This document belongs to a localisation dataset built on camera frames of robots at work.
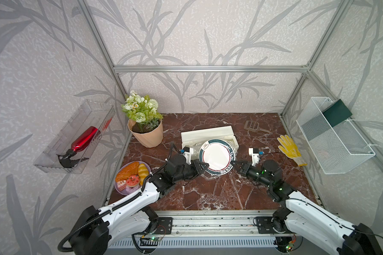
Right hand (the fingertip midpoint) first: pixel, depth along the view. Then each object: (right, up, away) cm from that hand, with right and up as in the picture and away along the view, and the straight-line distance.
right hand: (230, 162), depth 75 cm
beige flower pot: (-42, +10, +15) cm, 45 cm away
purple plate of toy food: (-52, -9, +8) cm, 53 cm away
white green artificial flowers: (-46, +27, +10) cm, 54 cm away
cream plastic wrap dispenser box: (-18, +10, +22) cm, 30 cm away
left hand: (-10, -2, -2) cm, 10 cm away
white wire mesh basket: (+41, +8, -13) cm, 43 cm away
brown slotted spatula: (+23, +18, +37) cm, 47 cm away
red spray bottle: (-62, +10, -13) cm, 64 cm away
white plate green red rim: (-5, +4, +2) cm, 7 cm away
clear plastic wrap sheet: (-10, -6, -2) cm, 12 cm away
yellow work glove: (+44, +3, +27) cm, 51 cm away
